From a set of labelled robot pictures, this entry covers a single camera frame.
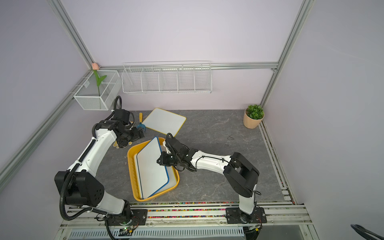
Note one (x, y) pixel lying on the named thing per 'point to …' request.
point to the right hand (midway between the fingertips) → (154, 161)
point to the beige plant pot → (251, 123)
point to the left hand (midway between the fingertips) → (137, 139)
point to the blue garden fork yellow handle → (141, 116)
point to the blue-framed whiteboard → (153, 176)
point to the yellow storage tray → (133, 150)
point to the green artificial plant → (255, 112)
